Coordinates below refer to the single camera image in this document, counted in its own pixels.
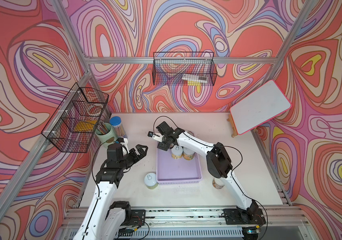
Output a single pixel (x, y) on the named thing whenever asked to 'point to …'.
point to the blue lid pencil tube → (116, 122)
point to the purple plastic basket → (172, 171)
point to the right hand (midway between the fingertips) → (164, 141)
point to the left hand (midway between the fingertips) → (143, 151)
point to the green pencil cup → (105, 134)
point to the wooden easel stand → (233, 128)
